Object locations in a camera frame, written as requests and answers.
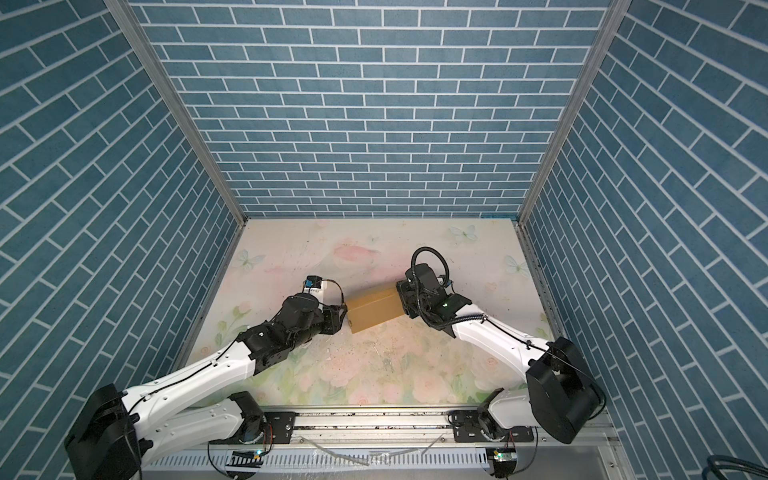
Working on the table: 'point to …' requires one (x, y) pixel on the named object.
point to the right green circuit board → (503, 457)
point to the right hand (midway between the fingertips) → (390, 283)
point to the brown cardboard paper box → (371, 309)
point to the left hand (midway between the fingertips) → (344, 310)
